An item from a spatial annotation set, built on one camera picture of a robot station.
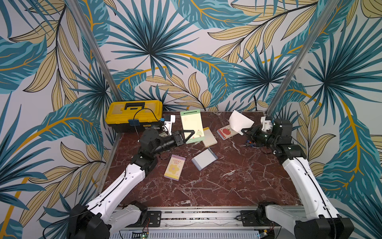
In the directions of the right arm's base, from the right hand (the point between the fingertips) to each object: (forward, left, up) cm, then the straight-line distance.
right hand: (241, 130), depth 74 cm
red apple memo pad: (+18, 0, -25) cm, 30 cm away
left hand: (-7, +25, +6) cm, 26 cm away
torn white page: (+4, +1, +1) cm, 5 cm away
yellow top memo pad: (+15, +12, -30) cm, 35 cm away
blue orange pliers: (-8, -2, +1) cm, 8 cm away
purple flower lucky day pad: (-7, +36, -27) cm, 45 cm away
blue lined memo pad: (-1, +17, -28) cm, 32 cm away
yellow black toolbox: (+23, +63, -13) cm, 69 cm away
